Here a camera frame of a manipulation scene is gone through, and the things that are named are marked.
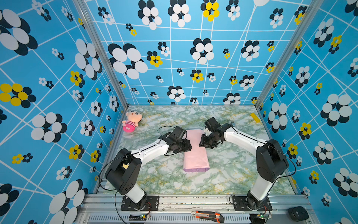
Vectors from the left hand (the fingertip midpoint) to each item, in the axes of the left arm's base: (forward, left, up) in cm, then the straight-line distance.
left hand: (191, 146), depth 87 cm
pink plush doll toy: (+24, +43, -2) cm, 49 cm away
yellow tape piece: (+27, -53, -6) cm, 60 cm away
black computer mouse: (-34, -52, -5) cm, 63 cm away
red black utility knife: (-35, -10, -7) cm, 37 cm away
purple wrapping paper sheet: (-8, -3, -1) cm, 9 cm away
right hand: (+2, -7, -1) cm, 8 cm away
